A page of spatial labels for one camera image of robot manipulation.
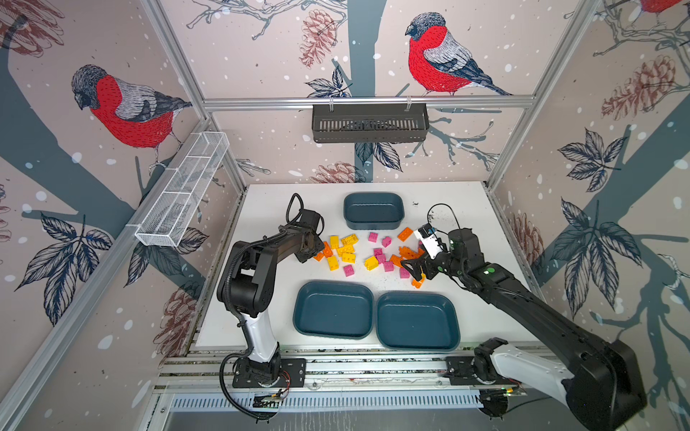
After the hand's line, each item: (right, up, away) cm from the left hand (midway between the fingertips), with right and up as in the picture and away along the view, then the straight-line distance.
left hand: (316, 248), depth 98 cm
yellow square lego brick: (+21, -5, -3) cm, 21 cm away
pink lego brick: (+12, -7, -6) cm, 15 cm away
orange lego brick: (+1, -3, -1) cm, 4 cm away
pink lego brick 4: (+24, -2, -1) cm, 24 cm away
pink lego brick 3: (+27, +2, +3) cm, 27 cm away
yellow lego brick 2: (+12, -2, -1) cm, 12 cm away
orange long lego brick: (+4, -1, +1) cm, 4 cm away
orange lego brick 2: (+30, -4, 0) cm, 31 cm away
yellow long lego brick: (+13, +3, +3) cm, 13 cm away
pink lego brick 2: (+22, +3, +5) cm, 23 cm away
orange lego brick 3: (+36, -11, -8) cm, 38 cm away
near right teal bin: (+34, -20, -16) cm, 43 cm away
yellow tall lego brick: (+6, +2, +3) cm, 7 cm away
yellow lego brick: (+7, -5, -2) cm, 9 cm away
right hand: (+32, 0, -17) cm, 36 cm away
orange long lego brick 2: (+35, -2, 0) cm, 35 cm away
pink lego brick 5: (+27, -6, -4) cm, 28 cm away
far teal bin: (+21, +14, +13) cm, 29 cm away
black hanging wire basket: (+21, +49, +6) cm, 53 cm away
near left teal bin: (+6, -18, -12) cm, 23 cm away
